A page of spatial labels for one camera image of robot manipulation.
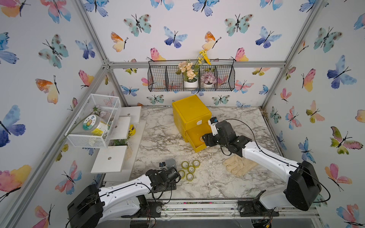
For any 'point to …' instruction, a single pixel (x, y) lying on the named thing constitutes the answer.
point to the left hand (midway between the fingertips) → (171, 185)
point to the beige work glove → (239, 166)
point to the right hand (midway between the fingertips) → (208, 134)
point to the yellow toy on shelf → (132, 129)
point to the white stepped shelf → (117, 162)
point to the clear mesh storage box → (100, 114)
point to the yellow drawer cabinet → (192, 117)
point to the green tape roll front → (189, 176)
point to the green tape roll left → (182, 174)
